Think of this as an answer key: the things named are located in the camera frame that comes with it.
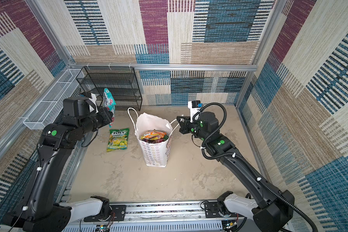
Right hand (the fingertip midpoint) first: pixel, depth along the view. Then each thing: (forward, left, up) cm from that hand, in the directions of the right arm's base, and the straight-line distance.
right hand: (177, 120), depth 69 cm
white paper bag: (-9, +12, -17) cm, 23 cm away
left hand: (+1, +28, +7) cm, 29 cm away
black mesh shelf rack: (+46, +39, -10) cm, 61 cm away
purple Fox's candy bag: (0, +14, -18) cm, 23 cm away
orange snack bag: (+1, +13, -12) cm, 18 cm away
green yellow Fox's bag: (+10, +40, -30) cm, 51 cm away
